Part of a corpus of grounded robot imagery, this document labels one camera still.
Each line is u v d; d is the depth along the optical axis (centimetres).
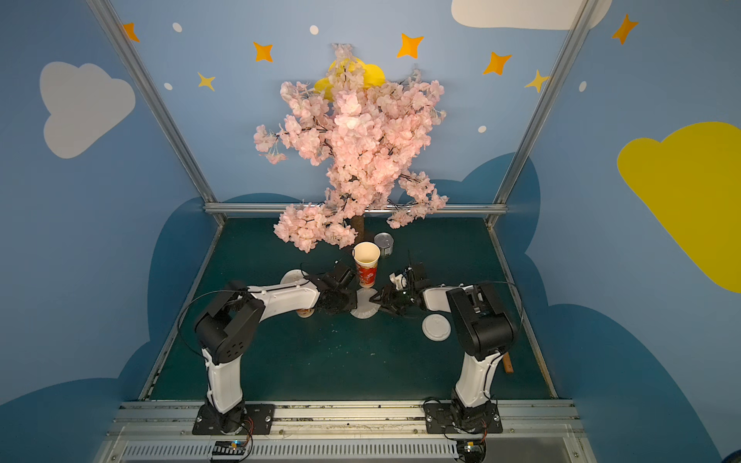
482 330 50
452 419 74
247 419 73
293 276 83
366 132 58
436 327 91
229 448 73
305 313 91
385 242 107
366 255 93
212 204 115
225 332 50
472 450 73
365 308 93
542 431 74
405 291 86
